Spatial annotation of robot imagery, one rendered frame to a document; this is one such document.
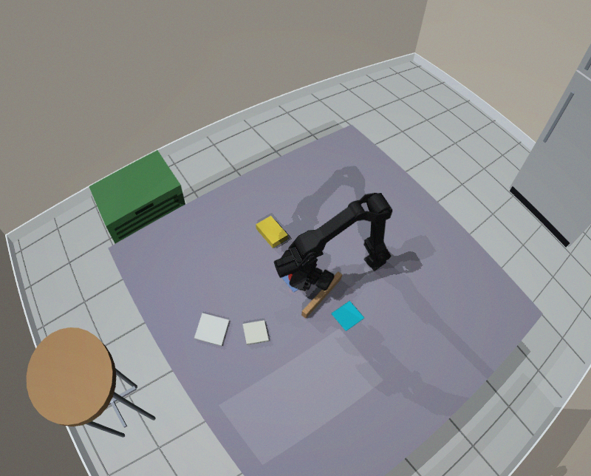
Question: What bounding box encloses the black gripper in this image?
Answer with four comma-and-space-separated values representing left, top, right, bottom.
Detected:
281, 250, 334, 290

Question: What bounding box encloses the white flat square tile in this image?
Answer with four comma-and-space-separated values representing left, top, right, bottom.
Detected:
243, 321, 268, 344

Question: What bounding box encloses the pale grey flat square pad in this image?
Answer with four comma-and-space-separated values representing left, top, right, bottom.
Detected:
195, 313, 230, 346

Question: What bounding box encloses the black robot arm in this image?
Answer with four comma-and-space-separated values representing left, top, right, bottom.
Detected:
274, 193, 392, 291

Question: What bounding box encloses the yellow rectangular block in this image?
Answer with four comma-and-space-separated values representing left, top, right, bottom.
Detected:
256, 216, 288, 248

